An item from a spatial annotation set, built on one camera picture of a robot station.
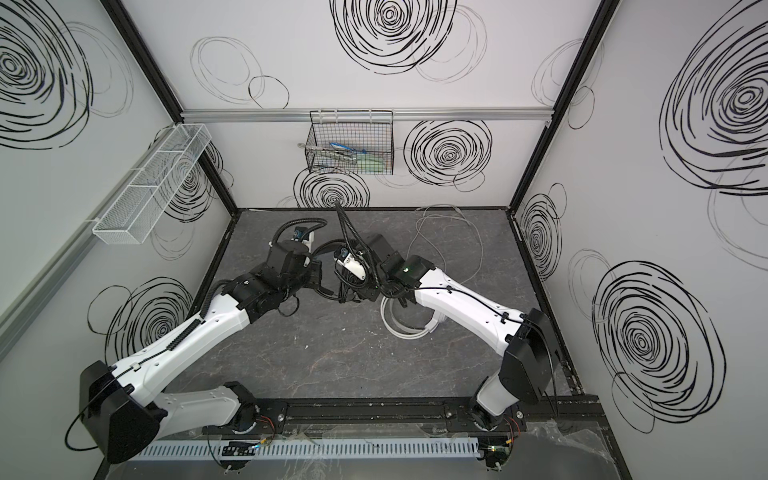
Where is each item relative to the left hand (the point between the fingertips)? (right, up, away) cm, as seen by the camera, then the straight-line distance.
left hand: (321, 263), depth 79 cm
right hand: (+10, -3, -1) cm, 10 cm away
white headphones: (+20, -20, +8) cm, 29 cm away
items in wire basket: (+11, +30, +8) cm, 33 cm away
